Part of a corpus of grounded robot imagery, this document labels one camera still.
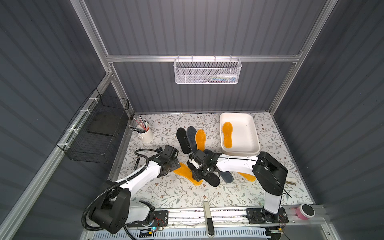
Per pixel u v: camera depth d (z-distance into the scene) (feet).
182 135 3.53
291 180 2.72
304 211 2.32
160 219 2.37
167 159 2.23
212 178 2.78
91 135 2.40
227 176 2.85
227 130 3.59
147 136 3.19
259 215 2.42
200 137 3.45
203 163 2.28
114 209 1.36
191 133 3.49
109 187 1.44
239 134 3.53
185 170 2.91
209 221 2.28
